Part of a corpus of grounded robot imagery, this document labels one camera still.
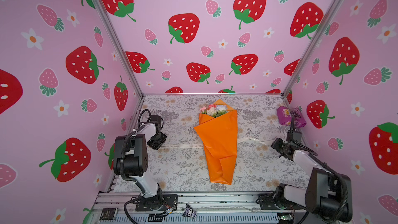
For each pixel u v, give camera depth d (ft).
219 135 3.22
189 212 2.28
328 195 1.37
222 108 3.34
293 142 2.26
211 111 3.42
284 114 3.32
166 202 2.40
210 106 3.60
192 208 2.41
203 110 3.50
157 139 2.60
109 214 2.29
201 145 3.04
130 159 1.58
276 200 2.25
